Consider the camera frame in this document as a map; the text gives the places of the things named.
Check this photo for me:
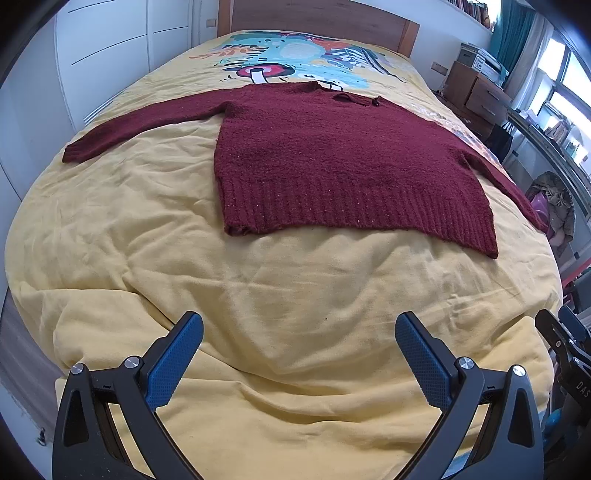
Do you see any dark red knitted sweater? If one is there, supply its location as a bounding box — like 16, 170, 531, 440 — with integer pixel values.
63, 81, 546, 258

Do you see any brown jacket on chair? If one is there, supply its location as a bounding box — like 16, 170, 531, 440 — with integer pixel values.
526, 171, 575, 246

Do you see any yellow printed duvet cover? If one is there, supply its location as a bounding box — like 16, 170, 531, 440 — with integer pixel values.
5, 29, 564, 480

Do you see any brown wooden drawer cabinet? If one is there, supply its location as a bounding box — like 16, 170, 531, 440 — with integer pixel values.
442, 61, 511, 141

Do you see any white printer on cabinet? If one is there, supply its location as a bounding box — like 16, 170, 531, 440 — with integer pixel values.
457, 43, 508, 87

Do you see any teal curtain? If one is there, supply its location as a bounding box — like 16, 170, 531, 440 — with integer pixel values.
488, 0, 536, 72

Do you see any wooden bed headboard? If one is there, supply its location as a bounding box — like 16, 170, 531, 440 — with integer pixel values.
217, 0, 420, 57

